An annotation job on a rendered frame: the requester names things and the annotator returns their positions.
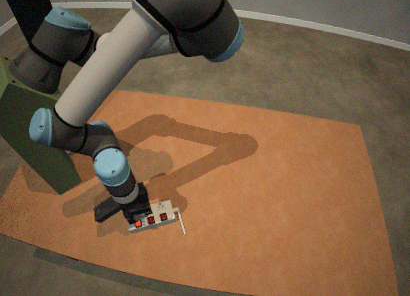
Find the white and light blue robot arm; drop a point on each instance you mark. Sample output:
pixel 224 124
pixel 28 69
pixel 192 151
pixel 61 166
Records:
pixel 63 36

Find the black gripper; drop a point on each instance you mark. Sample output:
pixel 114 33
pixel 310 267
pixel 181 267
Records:
pixel 137 207

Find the white power strip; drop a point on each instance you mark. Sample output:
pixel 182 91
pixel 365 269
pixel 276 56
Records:
pixel 162 214

